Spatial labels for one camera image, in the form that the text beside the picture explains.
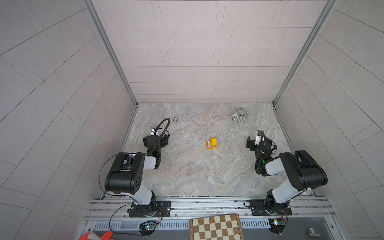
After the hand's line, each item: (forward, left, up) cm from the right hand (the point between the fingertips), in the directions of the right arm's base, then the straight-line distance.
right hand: (256, 135), depth 93 cm
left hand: (+6, +61, +3) cm, 61 cm away
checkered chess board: (-44, +29, -2) cm, 53 cm away
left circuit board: (-42, +61, -1) cm, 74 cm away
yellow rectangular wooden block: (-4, +27, +3) cm, 28 cm away
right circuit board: (-45, +3, -6) cm, 45 cm away
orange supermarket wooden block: (-4, +31, -2) cm, 32 cm away
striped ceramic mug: (+16, +6, +1) cm, 18 cm away
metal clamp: (-48, -10, -4) cm, 50 cm away
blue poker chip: (+20, +53, -3) cm, 56 cm away
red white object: (-44, +82, +3) cm, 93 cm away
